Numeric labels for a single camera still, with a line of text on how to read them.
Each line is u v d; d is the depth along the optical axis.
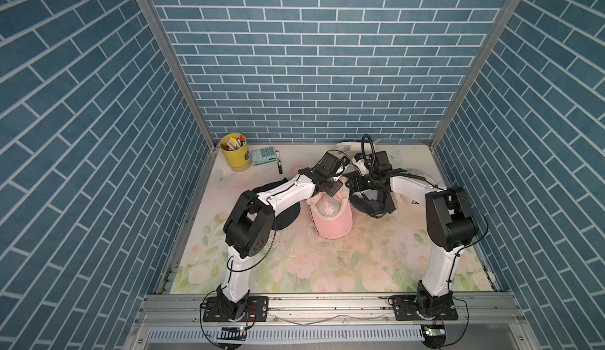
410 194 0.64
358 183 0.88
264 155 1.14
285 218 0.94
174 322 0.72
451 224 0.52
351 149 1.04
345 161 0.82
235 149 1.02
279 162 1.12
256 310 0.73
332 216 0.95
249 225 0.51
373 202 0.96
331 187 0.84
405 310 0.73
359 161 0.89
